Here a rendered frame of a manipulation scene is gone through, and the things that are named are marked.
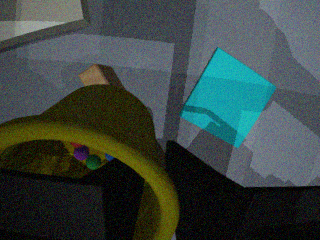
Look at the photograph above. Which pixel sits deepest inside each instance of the olive-yellow cup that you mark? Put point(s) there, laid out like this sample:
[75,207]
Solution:
[106,119]

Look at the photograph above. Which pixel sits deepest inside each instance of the green marble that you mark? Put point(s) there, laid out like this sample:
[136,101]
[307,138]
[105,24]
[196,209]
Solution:
[93,161]

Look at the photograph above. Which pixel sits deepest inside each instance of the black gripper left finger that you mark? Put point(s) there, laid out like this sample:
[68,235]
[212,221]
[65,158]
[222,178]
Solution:
[102,205]

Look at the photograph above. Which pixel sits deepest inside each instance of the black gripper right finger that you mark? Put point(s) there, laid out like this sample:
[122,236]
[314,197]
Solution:
[214,207]

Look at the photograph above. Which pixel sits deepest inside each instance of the tan wooden bar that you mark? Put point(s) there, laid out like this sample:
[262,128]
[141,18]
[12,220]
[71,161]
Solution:
[99,74]

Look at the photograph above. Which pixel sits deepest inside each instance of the purple marble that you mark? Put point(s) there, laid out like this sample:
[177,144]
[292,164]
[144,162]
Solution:
[81,153]

